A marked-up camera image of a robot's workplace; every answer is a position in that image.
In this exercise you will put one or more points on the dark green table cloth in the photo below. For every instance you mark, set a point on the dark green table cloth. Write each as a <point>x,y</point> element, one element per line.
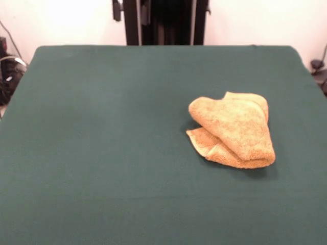
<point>102,132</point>

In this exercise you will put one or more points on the tan terry towel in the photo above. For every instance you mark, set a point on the tan terry towel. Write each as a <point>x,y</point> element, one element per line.
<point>230,122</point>

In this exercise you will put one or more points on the black box with red light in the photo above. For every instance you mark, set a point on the black box with red light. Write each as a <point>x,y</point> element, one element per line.
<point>2,46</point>

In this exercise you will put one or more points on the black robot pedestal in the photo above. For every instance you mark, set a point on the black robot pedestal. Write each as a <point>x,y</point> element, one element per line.
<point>132,25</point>

